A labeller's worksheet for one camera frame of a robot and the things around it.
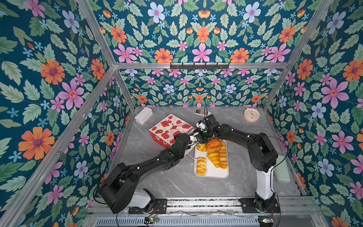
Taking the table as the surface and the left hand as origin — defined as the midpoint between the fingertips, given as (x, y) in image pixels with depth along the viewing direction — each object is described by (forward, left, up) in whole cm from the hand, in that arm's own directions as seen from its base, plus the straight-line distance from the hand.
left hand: (185, 129), depth 83 cm
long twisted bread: (-11, -23, -17) cm, 31 cm away
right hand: (-1, -2, -8) cm, 8 cm away
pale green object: (-23, -56, -15) cm, 62 cm away
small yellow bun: (-6, -11, -14) cm, 18 cm away
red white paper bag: (+4, +14, -7) cm, 16 cm away
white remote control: (+28, -13, -17) cm, 36 cm away
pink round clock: (+22, -53, -16) cm, 60 cm away
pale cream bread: (-11, -17, -15) cm, 26 cm away
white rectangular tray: (-19, -15, -19) cm, 31 cm away
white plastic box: (+26, +33, -15) cm, 44 cm away
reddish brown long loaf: (-5, -18, -12) cm, 22 cm away
